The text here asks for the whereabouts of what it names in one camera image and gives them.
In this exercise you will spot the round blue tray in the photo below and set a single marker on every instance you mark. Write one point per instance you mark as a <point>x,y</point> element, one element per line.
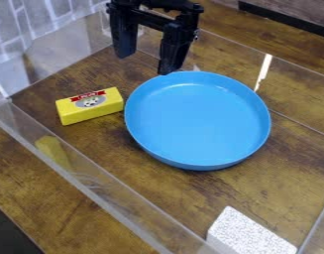
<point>197,120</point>

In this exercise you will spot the white speckled foam block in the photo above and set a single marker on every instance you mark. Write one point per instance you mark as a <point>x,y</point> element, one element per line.
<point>235,234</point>

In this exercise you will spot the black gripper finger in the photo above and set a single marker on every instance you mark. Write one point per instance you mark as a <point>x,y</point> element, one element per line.
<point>175,46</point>
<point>123,31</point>

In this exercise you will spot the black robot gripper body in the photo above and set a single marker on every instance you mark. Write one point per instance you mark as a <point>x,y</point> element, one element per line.
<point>154,13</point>

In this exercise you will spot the clear acrylic enclosure wall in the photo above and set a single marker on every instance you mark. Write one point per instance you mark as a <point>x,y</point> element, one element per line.
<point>80,186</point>

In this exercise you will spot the yellow block with label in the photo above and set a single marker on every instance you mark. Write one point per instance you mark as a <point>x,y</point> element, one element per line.
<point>90,105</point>

